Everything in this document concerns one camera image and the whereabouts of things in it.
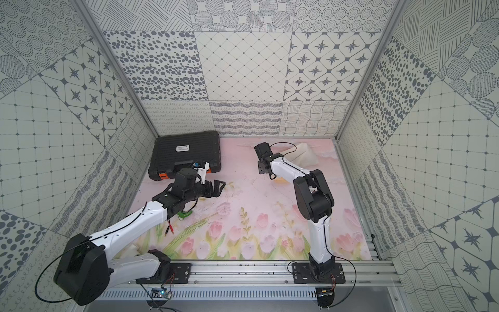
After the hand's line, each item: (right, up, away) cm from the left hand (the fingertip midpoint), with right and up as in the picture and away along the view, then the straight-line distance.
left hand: (215, 178), depth 83 cm
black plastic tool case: (-29, +11, +24) cm, 40 cm away
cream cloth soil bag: (+43, +9, +21) cm, 49 cm away
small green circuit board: (-17, -41, -13) cm, 46 cm away
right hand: (+26, +3, +17) cm, 31 cm away
